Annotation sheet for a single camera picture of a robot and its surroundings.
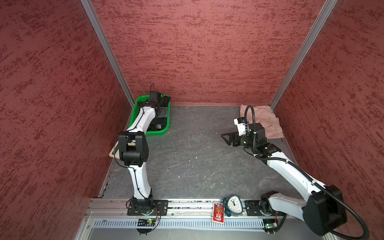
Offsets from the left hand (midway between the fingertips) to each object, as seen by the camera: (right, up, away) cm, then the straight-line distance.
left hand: (158, 115), depth 96 cm
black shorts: (+2, -4, -2) cm, 5 cm away
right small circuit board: (+62, -53, -26) cm, 85 cm away
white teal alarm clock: (+44, -45, -24) cm, 68 cm away
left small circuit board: (+1, -53, -26) cm, 58 cm away
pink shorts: (+77, +1, +14) cm, 79 cm away
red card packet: (+36, -49, -26) cm, 66 cm away
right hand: (+42, -12, -16) cm, 46 cm away
